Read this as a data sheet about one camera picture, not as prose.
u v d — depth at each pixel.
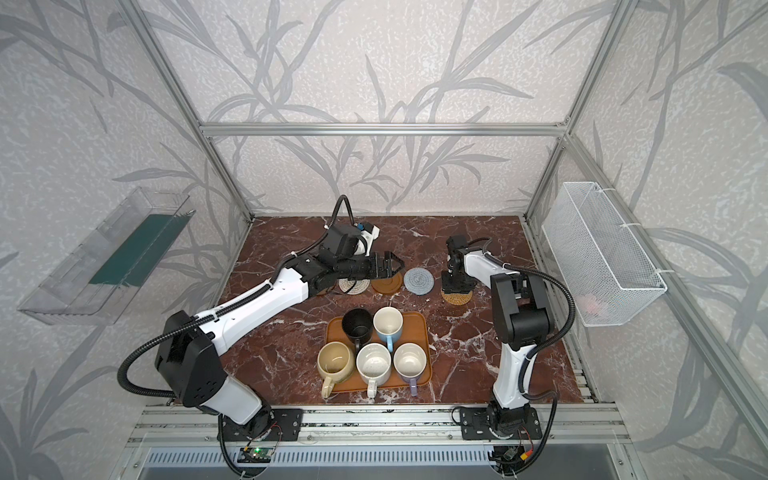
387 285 1.00
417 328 0.91
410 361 0.83
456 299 0.96
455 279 0.85
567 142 0.96
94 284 0.63
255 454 0.71
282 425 0.73
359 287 0.99
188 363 0.43
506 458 0.76
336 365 0.84
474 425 0.73
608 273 0.61
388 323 0.89
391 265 0.69
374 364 0.82
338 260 0.62
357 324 0.85
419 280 1.02
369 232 0.73
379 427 0.75
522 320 0.52
